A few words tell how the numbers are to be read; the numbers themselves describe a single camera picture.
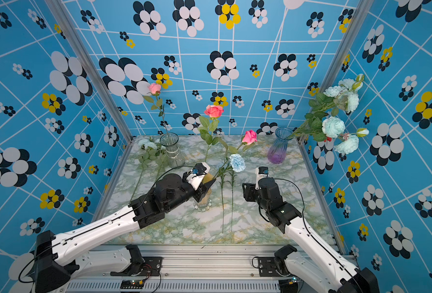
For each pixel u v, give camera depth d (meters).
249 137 0.62
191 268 0.74
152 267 0.72
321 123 0.65
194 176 0.55
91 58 0.85
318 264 0.45
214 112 0.72
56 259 0.39
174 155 0.98
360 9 0.68
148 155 1.08
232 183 0.97
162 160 1.04
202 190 0.59
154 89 0.87
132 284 0.72
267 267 0.73
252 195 0.70
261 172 0.68
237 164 0.64
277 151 1.05
